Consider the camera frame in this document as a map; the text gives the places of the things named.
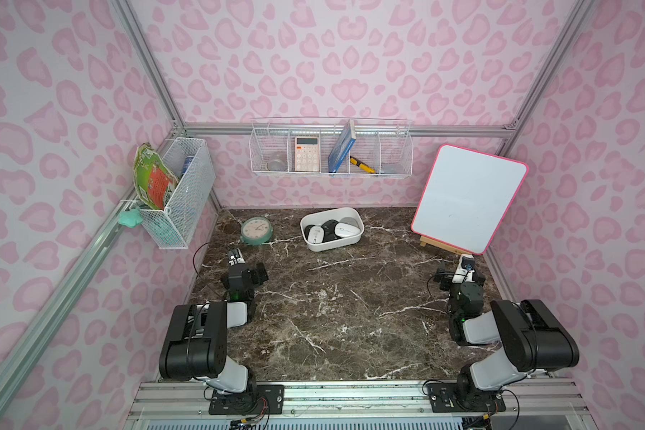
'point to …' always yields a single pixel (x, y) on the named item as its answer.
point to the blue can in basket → (187, 161)
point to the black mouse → (329, 230)
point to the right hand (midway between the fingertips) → (458, 260)
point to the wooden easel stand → (424, 241)
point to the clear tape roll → (277, 166)
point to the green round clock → (256, 230)
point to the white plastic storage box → (337, 215)
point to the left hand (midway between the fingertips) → (243, 262)
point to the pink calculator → (306, 153)
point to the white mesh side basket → (176, 226)
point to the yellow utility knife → (361, 165)
